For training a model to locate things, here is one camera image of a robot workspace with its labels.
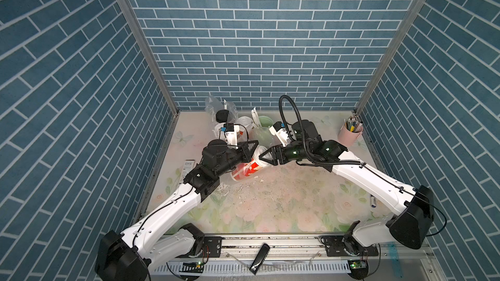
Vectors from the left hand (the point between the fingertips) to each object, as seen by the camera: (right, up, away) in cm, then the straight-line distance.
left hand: (264, 145), depth 70 cm
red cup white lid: (-9, +8, +21) cm, 24 cm away
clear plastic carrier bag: (-24, +17, +21) cm, 36 cm away
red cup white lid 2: (-5, -8, +1) cm, 10 cm away
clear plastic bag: (-15, -16, +11) cm, 24 cm away
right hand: (+1, -5, +2) cm, 5 cm away
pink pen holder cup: (+44, +1, +30) cm, 53 cm away
